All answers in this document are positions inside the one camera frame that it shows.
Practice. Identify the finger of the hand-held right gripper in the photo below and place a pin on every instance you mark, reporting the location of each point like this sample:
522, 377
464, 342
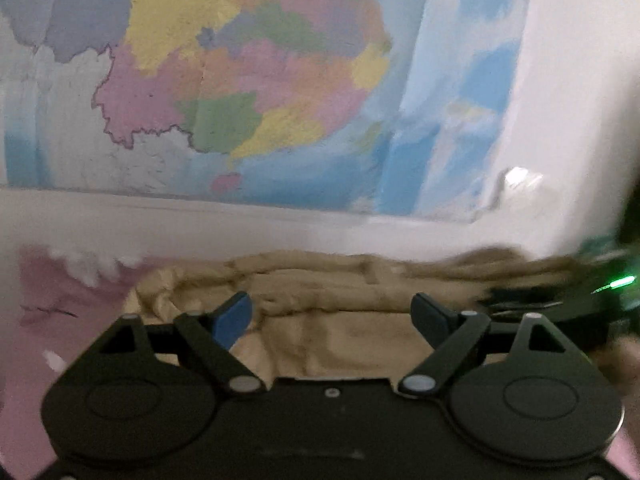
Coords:
525, 305

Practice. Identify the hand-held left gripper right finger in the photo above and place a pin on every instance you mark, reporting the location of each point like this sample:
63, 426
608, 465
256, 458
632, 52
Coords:
431, 317

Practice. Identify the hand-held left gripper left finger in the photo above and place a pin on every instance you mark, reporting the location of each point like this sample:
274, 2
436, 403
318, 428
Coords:
234, 316

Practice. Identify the tan down jacket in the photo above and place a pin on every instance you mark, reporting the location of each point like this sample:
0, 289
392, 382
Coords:
350, 300

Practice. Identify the white lace trim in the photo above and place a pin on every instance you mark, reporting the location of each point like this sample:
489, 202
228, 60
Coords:
92, 265

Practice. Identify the pink bed sheet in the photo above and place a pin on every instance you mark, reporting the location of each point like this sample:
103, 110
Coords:
45, 340

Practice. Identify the colourful wall map poster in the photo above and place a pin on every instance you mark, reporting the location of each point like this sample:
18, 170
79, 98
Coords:
250, 80

